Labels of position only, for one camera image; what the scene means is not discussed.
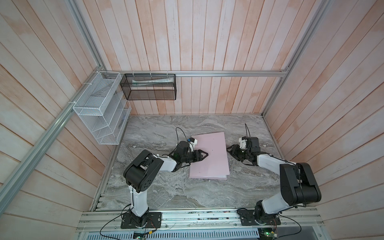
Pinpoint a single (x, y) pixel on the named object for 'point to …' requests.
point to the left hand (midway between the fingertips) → (206, 158)
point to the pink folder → (215, 165)
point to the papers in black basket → (149, 82)
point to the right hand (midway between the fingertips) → (227, 150)
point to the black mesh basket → (149, 86)
